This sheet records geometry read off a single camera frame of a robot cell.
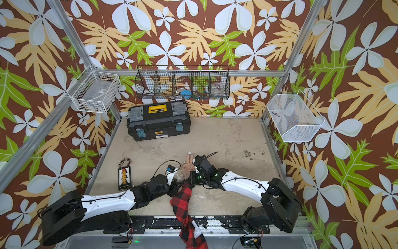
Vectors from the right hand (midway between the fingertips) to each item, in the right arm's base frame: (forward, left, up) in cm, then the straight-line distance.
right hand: (186, 178), depth 82 cm
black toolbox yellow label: (+34, +19, +9) cm, 41 cm away
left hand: (0, +3, -2) cm, 4 cm away
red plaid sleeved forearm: (-24, -3, -4) cm, 24 cm away
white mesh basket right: (+26, -61, +18) cm, 69 cm away
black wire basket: (+55, +3, +23) cm, 60 cm away
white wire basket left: (+39, +51, +28) cm, 70 cm away
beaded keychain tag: (+5, +37, -6) cm, 37 cm away
